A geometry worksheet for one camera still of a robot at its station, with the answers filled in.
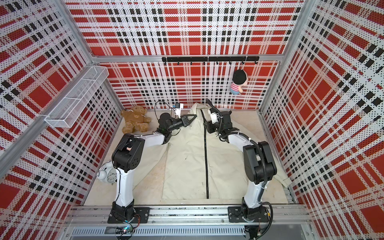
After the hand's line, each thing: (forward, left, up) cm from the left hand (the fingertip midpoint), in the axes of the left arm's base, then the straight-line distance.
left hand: (199, 115), depth 89 cm
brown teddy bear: (+9, +47, -15) cm, 50 cm away
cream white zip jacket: (-23, +1, -21) cm, 31 cm away
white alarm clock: (-32, +49, -10) cm, 59 cm away
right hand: (0, -6, -7) cm, 9 cm away
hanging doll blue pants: (+22, -26, +11) cm, 36 cm away
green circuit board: (-56, +35, -19) cm, 68 cm away
